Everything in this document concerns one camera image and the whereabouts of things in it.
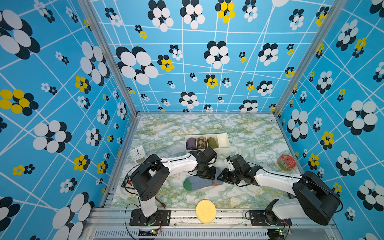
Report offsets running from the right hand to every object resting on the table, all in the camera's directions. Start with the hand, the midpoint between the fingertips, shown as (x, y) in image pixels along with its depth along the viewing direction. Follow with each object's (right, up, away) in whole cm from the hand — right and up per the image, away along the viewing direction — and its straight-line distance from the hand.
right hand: (219, 178), depth 86 cm
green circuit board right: (+25, -21, -16) cm, 36 cm away
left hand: (-2, +1, -2) cm, 3 cm away
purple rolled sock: (-17, +19, +10) cm, 27 cm away
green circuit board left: (-37, -21, -15) cm, 45 cm away
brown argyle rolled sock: (-10, +20, +10) cm, 24 cm away
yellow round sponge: (-8, -12, -12) cm, 19 cm away
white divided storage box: (+3, +19, +15) cm, 25 cm away
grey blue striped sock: (-14, -2, -2) cm, 14 cm away
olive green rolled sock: (-3, +20, +10) cm, 22 cm away
